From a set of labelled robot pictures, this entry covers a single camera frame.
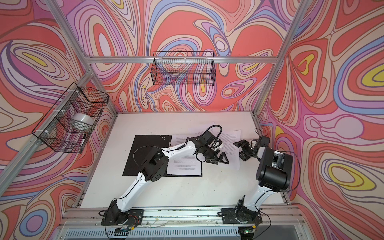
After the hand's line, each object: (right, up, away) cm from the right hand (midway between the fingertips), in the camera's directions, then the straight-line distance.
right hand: (235, 149), depth 96 cm
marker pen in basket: (-82, +8, -23) cm, 86 cm away
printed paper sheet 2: (-3, +1, +3) cm, 4 cm away
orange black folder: (-49, +7, -36) cm, 61 cm away
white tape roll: (-81, +17, -25) cm, 87 cm away
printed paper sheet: (-31, -9, -4) cm, 32 cm away
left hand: (-9, -6, -9) cm, 14 cm away
